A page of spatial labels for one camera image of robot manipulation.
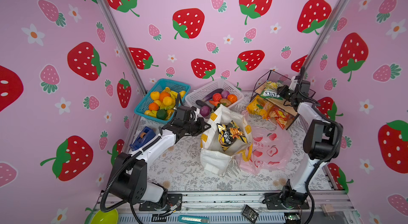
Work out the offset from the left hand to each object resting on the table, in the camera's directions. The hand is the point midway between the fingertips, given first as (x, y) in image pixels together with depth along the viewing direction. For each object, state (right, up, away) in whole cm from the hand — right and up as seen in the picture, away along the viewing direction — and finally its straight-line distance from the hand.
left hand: (212, 125), depth 82 cm
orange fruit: (-34, +18, +26) cm, 46 cm away
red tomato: (+4, +17, +27) cm, 32 cm away
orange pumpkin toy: (+14, +16, +26) cm, 34 cm away
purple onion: (-5, +7, +21) cm, 23 cm away
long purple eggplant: (-1, +18, +32) cm, 36 cm away
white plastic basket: (-8, +20, +29) cm, 36 cm away
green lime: (-32, +5, +16) cm, 36 cm away
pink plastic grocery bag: (+34, -14, +6) cm, 37 cm away
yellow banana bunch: (-28, +18, +33) cm, 47 cm away
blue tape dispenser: (-37, -6, +6) cm, 38 cm away
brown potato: (+10, +14, +23) cm, 28 cm away
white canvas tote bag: (+1, -16, -7) cm, 17 cm away
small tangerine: (-39, +10, +23) cm, 46 cm away
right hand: (+41, +22, +14) cm, 49 cm away
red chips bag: (+44, +2, +12) cm, 46 cm away
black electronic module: (+17, -38, -12) cm, 43 cm away
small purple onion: (+9, +19, +29) cm, 36 cm away
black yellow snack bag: (+8, -4, -1) cm, 9 cm away
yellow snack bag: (+32, +10, +21) cm, 39 cm away
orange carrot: (+2, +12, +25) cm, 28 cm away
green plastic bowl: (-46, -39, -13) cm, 61 cm away
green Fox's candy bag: (+36, +20, +12) cm, 42 cm away
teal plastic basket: (-44, +12, +20) cm, 50 cm away
